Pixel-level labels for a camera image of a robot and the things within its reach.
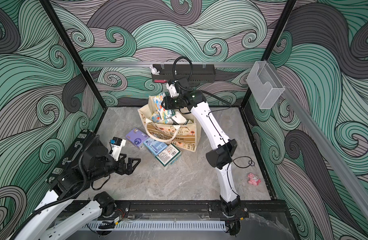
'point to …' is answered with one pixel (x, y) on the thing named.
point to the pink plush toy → (253, 179)
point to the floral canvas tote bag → (183, 135)
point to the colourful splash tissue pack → (161, 116)
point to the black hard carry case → (70, 156)
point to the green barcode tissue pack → (178, 118)
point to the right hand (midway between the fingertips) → (162, 104)
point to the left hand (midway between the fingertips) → (133, 156)
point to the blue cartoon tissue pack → (157, 101)
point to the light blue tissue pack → (154, 146)
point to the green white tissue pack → (168, 156)
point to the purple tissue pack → (137, 137)
